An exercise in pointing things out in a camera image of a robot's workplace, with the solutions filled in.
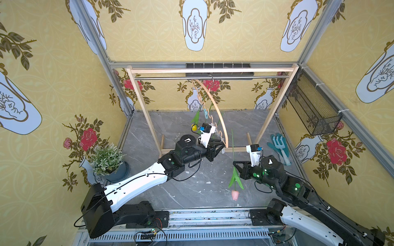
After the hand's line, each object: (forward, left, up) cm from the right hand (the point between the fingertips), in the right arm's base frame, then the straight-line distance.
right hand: (233, 166), depth 70 cm
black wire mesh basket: (+35, -47, +5) cm, 58 cm away
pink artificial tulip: (-4, -1, -3) cm, 5 cm away
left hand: (+5, +4, +9) cm, 11 cm away
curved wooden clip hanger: (+61, +11, -6) cm, 63 cm away
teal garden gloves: (+28, -39, -21) cm, 52 cm away
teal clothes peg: (+23, +13, +11) cm, 28 cm away
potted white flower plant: (+1, +61, -3) cm, 61 cm away
